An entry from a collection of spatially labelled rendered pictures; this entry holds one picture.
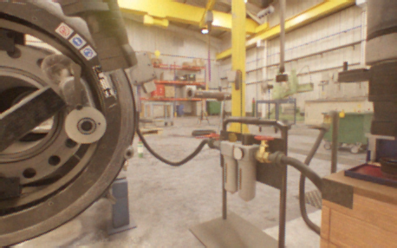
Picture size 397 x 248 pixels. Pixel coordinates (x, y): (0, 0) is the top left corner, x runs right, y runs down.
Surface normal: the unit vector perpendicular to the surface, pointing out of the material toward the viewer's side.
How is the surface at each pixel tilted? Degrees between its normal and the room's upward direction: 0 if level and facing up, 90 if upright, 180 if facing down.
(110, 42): 122
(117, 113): 90
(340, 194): 90
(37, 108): 90
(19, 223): 90
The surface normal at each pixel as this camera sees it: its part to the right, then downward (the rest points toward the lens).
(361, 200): -0.85, 0.05
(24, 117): 0.52, 0.06
